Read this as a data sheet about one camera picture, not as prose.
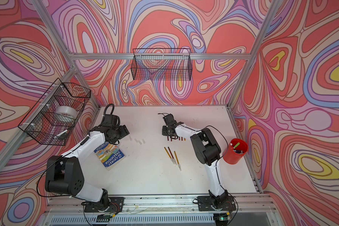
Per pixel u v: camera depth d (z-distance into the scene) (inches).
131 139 38.9
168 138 39.3
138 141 38.7
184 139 32.6
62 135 28.3
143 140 38.9
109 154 35.1
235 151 33.7
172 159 35.3
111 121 27.7
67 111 29.0
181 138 38.8
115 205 28.4
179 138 38.8
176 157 35.8
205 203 28.9
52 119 29.3
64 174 17.2
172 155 35.8
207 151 21.8
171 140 38.8
